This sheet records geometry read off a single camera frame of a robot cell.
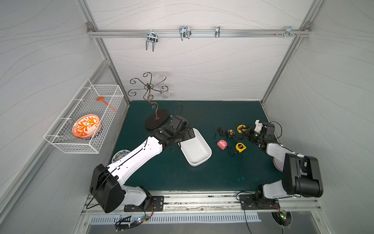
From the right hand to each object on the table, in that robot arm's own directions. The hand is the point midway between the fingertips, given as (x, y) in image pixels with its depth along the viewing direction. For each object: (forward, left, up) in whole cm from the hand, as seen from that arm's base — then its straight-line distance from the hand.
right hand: (242, 128), depth 92 cm
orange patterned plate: (-19, +79, +26) cm, 85 cm away
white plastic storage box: (-12, +29, -9) cm, 33 cm away
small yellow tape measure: (-2, +2, +1) cm, 3 cm away
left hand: (-12, +34, +10) cm, 37 cm away
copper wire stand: (+11, +57, -7) cm, 58 cm away
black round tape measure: (0, +6, -6) cm, 9 cm away
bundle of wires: (-52, +64, -8) cm, 82 cm away
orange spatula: (0, +82, +24) cm, 85 cm away
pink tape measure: (-8, +12, -7) cm, 16 cm away
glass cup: (+21, +52, +12) cm, 58 cm away
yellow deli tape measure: (-9, +1, -8) cm, 12 cm away
